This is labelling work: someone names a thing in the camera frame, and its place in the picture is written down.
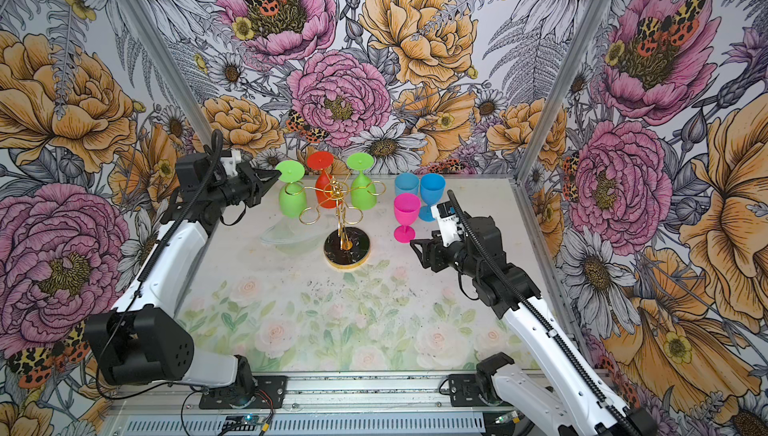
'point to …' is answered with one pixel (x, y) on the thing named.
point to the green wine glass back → (364, 194)
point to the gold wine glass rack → (347, 247)
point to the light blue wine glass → (406, 182)
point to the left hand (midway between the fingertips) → (283, 179)
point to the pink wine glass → (407, 208)
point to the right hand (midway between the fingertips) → (423, 248)
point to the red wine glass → (328, 192)
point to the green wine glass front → (292, 196)
